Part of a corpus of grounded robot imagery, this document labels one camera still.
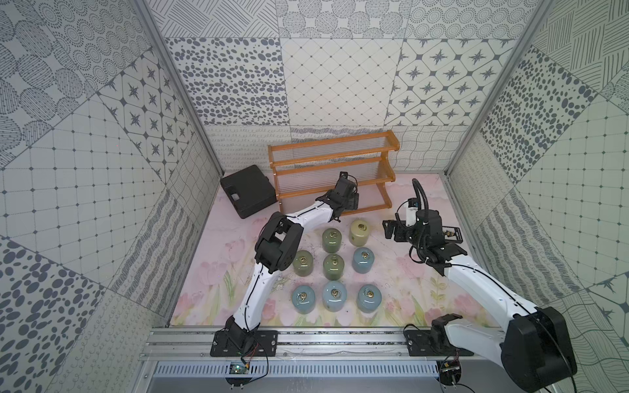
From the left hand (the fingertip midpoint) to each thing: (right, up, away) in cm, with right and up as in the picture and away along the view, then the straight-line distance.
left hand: (358, 198), depth 100 cm
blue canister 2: (-11, -30, -25) cm, 41 cm away
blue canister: (-21, -31, -25) cm, 45 cm away
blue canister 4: (-1, -21, -16) cm, 27 cm away
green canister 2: (-22, -22, -16) cm, 35 cm away
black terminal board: (+38, -15, -2) cm, 41 cm away
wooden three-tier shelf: (-23, +12, +4) cm, 27 cm away
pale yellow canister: (-1, -13, -9) cm, 16 cm away
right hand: (+12, -9, -14) cm, 20 cm away
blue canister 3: (0, -32, -24) cm, 39 cm away
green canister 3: (-11, -16, -10) cm, 22 cm away
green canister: (-11, -23, -17) cm, 31 cm away
